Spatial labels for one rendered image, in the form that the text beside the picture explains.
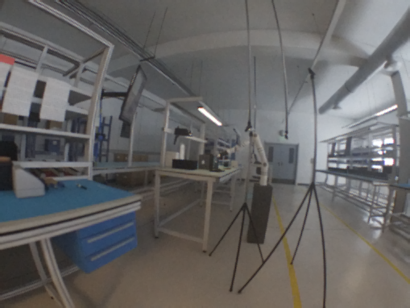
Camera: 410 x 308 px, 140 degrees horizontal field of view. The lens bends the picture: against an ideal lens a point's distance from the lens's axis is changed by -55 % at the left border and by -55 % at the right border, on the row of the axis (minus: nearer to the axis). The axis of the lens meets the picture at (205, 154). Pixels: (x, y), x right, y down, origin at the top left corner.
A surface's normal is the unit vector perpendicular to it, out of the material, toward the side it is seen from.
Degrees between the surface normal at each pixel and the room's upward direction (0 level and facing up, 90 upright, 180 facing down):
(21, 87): 88
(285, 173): 90
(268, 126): 90
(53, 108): 90
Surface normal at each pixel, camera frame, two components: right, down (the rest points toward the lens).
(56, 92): 0.95, 0.02
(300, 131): -0.33, -0.03
